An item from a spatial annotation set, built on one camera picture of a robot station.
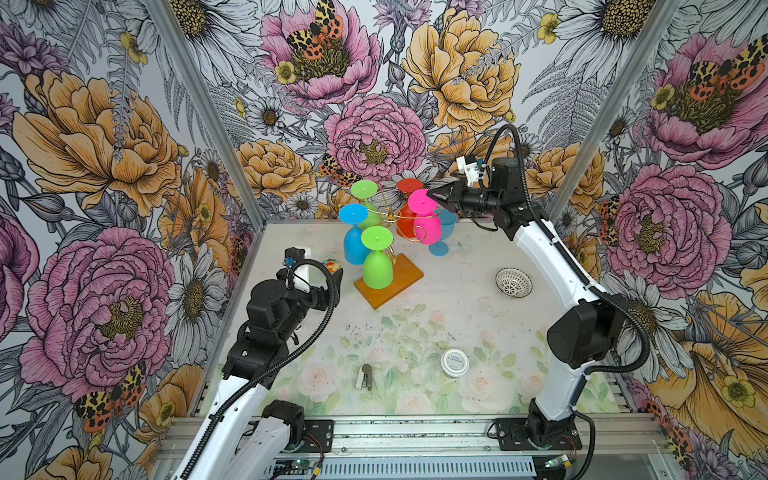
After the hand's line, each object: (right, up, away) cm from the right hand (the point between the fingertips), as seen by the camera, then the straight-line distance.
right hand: (428, 201), depth 75 cm
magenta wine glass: (+1, -5, +6) cm, 8 cm away
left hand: (-25, -18, -3) cm, 31 cm away
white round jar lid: (+7, -42, +5) cm, 42 cm away
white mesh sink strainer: (+32, -23, +27) cm, 48 cm away
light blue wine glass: (+9, -3, +24) cm, 26 cm away
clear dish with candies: (-30, -18, +32) cm, 48 cm away
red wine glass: (-5, -3, +13) cm, 14 cm away
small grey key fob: (-16, -46, +7) cm, 50 cm away
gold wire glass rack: (-9, -3, +4) cm, 11 cm away
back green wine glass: (-16, +5, +8) cm, 19 cm away
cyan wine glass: (-19, -12, +6) cm, 23 cm away
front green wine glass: (-12, -17, +2) cm, 21 cm away
